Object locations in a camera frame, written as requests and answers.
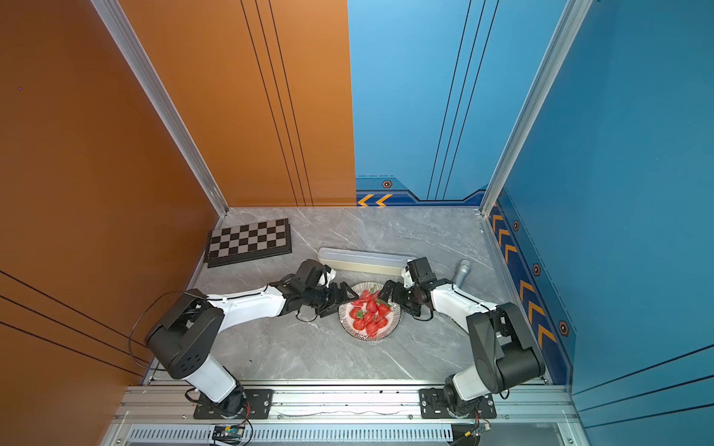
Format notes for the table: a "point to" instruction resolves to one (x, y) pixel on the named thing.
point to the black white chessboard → (247, 242)
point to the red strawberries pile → (368, 314)
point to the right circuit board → (477, 429)
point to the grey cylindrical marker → (462, 271)
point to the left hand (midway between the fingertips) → (354, 298)
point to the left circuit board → (228, 435)
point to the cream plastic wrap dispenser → (363, 261)
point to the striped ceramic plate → (346, 321)
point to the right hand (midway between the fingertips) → (389, 300)
